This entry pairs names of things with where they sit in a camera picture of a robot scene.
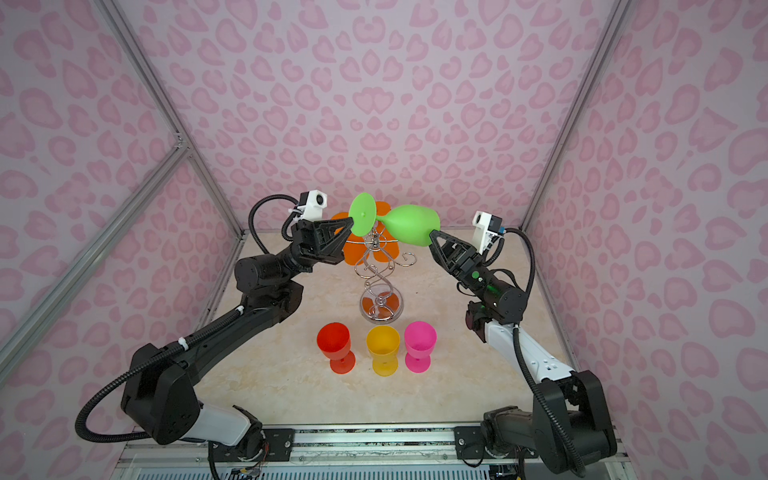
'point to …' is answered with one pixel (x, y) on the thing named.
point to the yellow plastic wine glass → (383, 344)
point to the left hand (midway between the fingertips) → (347, 229)
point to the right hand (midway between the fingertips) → (426, 241)
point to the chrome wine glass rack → (381, 303)
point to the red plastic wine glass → (334, 341)
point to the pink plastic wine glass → (420, 338)
